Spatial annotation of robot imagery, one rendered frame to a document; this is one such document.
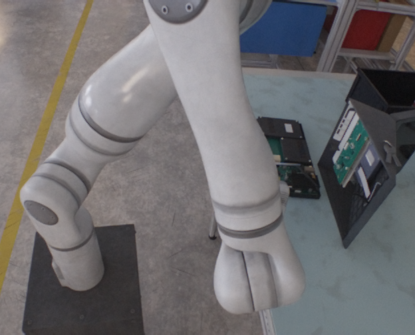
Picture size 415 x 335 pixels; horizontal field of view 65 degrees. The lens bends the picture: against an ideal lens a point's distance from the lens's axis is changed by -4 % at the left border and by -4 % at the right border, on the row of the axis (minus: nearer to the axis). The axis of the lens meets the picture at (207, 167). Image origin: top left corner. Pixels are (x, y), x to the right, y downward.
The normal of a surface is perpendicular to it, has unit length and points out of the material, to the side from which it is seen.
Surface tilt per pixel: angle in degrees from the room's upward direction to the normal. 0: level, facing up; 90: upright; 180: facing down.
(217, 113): 82
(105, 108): 62
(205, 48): 81
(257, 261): 19
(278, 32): 90
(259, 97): 0
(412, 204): 0
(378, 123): 0
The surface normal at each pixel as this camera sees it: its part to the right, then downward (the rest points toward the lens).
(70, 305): 0.11, -0.69
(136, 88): 0.06, 0.28
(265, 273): -0.11, -0.47
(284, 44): 0.11, 0.73
